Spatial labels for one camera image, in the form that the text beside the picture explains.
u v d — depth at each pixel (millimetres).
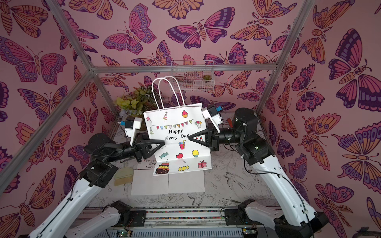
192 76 947
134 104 920
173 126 500
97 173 453
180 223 729
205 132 494
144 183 853
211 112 465
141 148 480
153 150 510
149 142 502
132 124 461
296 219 364
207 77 925
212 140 484
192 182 845
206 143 504
